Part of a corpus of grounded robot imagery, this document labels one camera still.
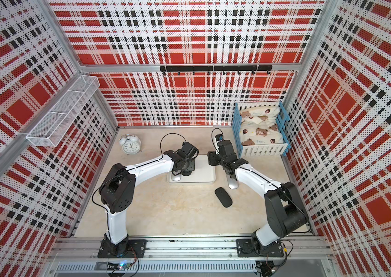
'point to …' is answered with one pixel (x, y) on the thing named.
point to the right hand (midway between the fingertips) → (215, 152)
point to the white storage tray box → (203, 172)
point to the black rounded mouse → (186, 172)
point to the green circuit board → (124, 266)
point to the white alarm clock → (131, 144)
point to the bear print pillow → (259, 114)
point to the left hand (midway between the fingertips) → (190, 163)
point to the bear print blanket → (266, 133)
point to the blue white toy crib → (266, 150)
